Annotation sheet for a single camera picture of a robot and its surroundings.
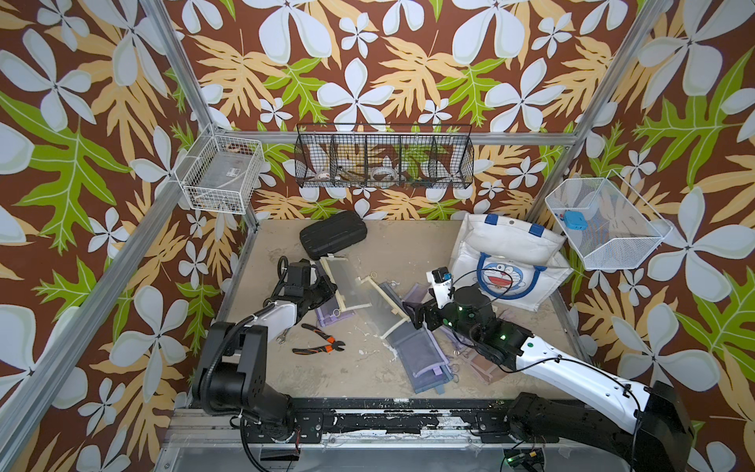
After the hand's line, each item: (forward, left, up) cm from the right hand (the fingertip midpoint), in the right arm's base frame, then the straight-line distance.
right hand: (414, 296), depth 76 cm
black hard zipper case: (+34, +27, -13) cm, 45 cm away
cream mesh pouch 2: (+4, +7, -18) cm, 20 cm away
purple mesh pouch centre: (+12, -4, -18) cm, 22 cm away
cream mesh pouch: (+16, +21, -15) cm, 31 cm away
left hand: (+13, +22, -11) cm, 28 cm away
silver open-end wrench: (-3, +40, -20) cm, 45 cm away
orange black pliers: (-5, +24, -19) cm, 31 cm away
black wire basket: (+46, +8, +13) cm, 49 cm away
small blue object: (+23, -49, +6) cm, 55 cm away
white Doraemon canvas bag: (+10, -30, +1) cm, 32 cm away
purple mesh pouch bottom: (-10, -3, -19) cm, 21 cm away
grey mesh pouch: (+11, +4, -18) cm, 22 cm away
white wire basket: (+33, +57, +15) cm, 68 cm away
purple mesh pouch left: (+3, +24, -14) cm, 28 cm away
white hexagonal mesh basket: (+20, -56, +8) cm, 60 cm away
